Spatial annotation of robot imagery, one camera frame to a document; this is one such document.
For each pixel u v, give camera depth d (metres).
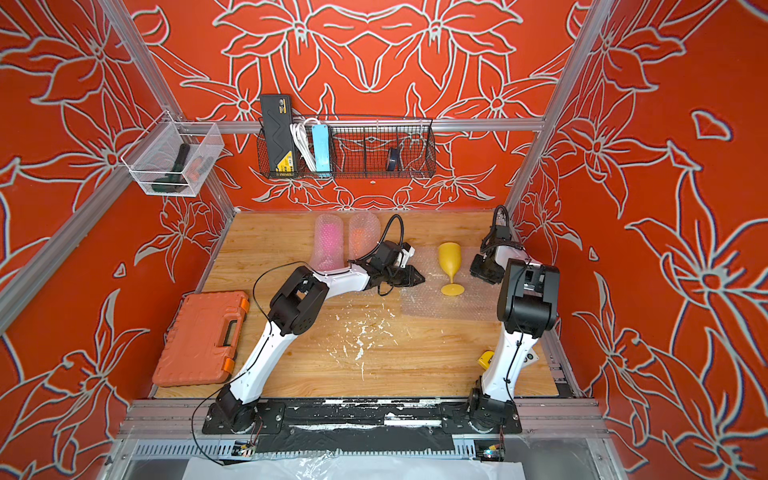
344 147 1.01
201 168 0.85
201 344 0.80
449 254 0.98
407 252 0.94
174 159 0.91
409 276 0.89
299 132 0.84
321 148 0.89
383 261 0.83
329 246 1.00
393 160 0.92
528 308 0.54
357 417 0.74
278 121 0.86
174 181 0.81
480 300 0.95
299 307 0.61
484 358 0.81
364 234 1.03
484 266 0.91
